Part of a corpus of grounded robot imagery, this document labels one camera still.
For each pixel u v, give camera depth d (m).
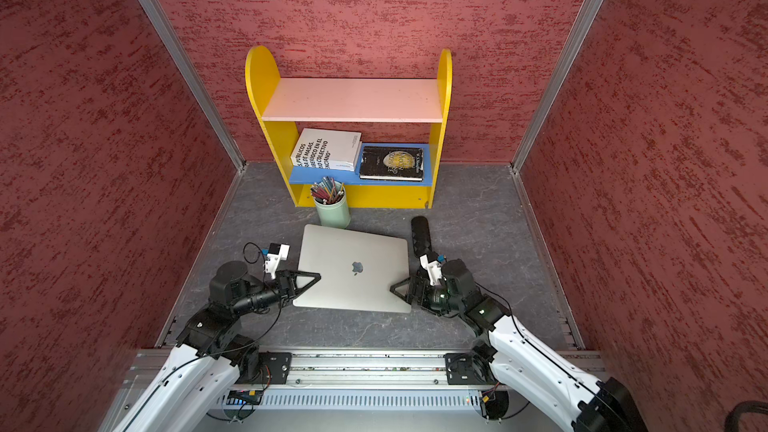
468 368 0.74
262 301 0.62
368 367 0.76
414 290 0.69
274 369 0.74
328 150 1.00
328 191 0.95
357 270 0.75
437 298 0.68
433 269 0.75
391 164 1.00
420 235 0.97
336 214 0.95
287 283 0.65
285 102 0.82
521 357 0.51
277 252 0.70
